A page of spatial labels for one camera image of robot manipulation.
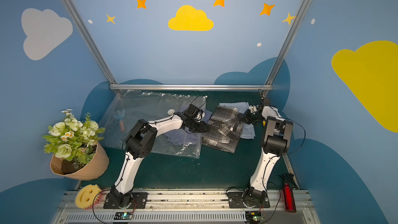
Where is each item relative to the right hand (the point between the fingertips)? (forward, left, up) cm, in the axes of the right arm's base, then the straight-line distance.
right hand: (242, 118), depth 101 cm
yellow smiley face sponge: (-50, +79, -1) cm, 94 cm away
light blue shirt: (-7, -3, -3) cm, 8 cm away
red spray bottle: (-43, -18, -3) cm, 47 cm away
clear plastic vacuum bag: (+9, +84, -5) cm, 84 cm away
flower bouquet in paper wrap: (-38, +78, +21) cm, 89 cm away
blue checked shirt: (-15, +39, -3) cm, 42 cm away
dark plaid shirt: (-9, +13, -1) cm, 16 cm away
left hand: (-10, +22, -1) cm, 24 cm away
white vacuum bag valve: (+4, +49, -2) cm, 50 cm away
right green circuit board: (-53, 0, -5) cm, 53 cm away
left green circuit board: (-57, +61, -4) cm, 83 cm away
